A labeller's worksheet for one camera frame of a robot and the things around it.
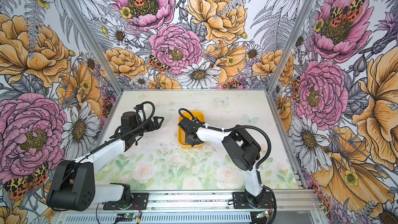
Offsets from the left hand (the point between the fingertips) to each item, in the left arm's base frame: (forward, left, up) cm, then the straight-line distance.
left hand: (158, 123), depth 89 cm
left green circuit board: (-42, +10, -12) cm, 45 cm away
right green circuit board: (-42, -52, -11) cm, 68 cm away
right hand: (-7, -20, -10) cm, 23 cm away
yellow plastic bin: (+9, -24, -5) cm, 26 cm away
